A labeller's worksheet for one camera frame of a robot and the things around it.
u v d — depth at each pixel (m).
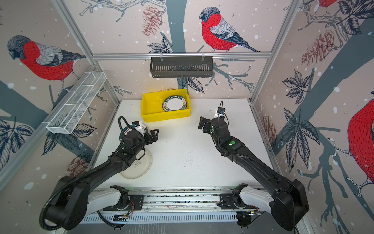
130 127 0.74
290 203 0.39
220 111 0.66
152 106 1.16
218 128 0.55
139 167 0.85
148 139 0.76
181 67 1.07
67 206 0.40
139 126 0.77
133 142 0.66
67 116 0.72
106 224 0.68
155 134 0.79
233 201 0.73
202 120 0.68
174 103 1.15
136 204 0.73
